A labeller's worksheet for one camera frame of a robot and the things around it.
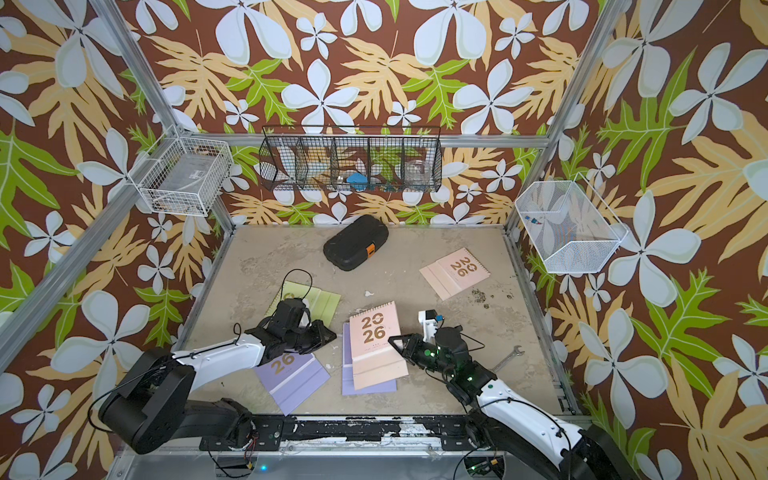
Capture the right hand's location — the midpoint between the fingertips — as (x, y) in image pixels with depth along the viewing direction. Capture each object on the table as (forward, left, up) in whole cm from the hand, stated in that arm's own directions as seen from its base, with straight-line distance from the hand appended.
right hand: (386, 342), depth 77 cm
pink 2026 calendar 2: (+30, -25, -11) cm, 41 cm away
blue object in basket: (+47, +9, +17) cm, 50 cm away
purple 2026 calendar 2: (-5, +11, -10) cm, 15 cm away
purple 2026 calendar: (-5, +27, -12) cm, 30 cm away
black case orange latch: (+41, +13, -8) cm, 43 cm away
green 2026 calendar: (+18, +21, -13) cm, 31 cm away
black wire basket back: (+56, +11, +19) cm, 60 cm away
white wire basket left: (+41, +60, +23) cm, 76 cm away
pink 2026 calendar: (-3, +3, -4) cm, 6 cm away
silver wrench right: (+2, -39, -13) cm, 41 cm away
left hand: (+6, +14, -8) cm, 17 cm away
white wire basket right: (+27, -52, +15) cm, 61 cm away
